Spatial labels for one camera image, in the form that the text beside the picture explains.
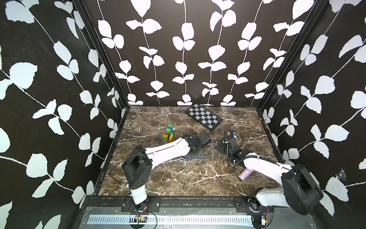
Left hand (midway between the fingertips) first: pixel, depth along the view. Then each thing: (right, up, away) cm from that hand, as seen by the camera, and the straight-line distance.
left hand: (198, 152), depth 83 cm
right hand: (+16, +5, +7) cm, 18 cm away
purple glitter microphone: (+27, -12, -2) cm, 30 cm away
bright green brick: (-20, +13, +21) cm, 32 cm away
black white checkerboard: (+6, +22, +27) cm, 36 cm away
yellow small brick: (-18, +7, +14) cm, 24 cm away
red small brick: (-21, +9, +18) cm, 29 cm away
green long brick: (-19, +10, +18) cm, 28 cm away
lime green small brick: (-22, +7, +17) cm, 29 cm away
